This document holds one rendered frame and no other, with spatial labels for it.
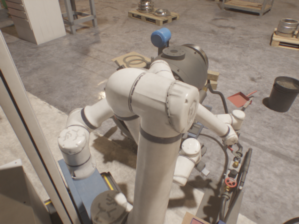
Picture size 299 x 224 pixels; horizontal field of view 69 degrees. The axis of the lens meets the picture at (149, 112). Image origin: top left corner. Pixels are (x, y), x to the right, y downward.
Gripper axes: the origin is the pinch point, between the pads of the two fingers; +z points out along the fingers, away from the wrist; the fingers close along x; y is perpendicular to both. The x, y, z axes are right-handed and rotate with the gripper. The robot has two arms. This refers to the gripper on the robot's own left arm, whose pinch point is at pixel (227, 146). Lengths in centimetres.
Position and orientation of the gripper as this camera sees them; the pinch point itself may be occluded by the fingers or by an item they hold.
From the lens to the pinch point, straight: 180.5
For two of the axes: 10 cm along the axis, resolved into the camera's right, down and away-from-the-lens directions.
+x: 8.5, -3.3, 4.1
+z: 0.0, 7.8, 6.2
